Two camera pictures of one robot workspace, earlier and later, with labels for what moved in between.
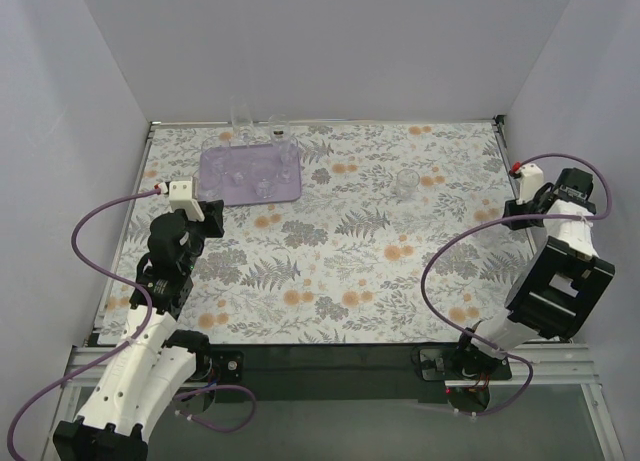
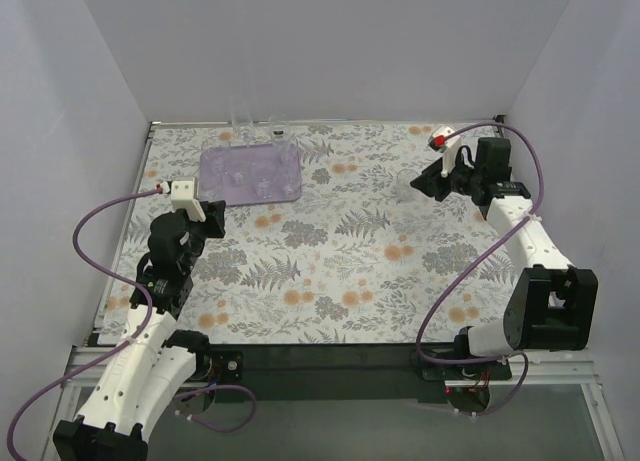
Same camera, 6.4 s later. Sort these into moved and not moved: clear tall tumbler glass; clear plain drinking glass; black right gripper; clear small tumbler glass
Moved: black right gripper
Not moved: clear plain drinking glass; clear small tumbler glass; clear tall tumbler glass
